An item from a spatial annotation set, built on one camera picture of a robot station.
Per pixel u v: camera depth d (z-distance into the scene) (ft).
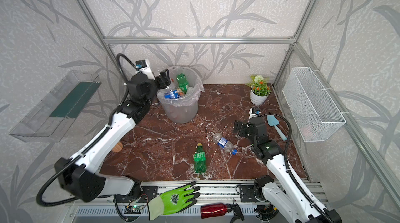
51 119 2.15
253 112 2.23
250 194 2.41
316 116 2.02
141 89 1.71
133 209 2.35
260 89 3.16
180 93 3.08
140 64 1.94
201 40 3.07
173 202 2.32
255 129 1.87
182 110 2.97
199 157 2.70
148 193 2.43
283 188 1.56
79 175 1.25
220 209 2.19
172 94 2.63
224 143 2.79
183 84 3.14
